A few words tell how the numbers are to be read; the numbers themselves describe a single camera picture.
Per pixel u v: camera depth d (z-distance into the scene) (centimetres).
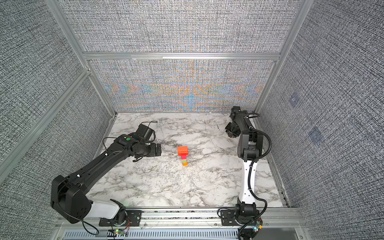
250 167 64
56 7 70
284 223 73
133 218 73
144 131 63
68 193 40
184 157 93
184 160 93
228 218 73
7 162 52
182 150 97
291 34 78
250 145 64
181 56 88
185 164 92
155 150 73
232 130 92
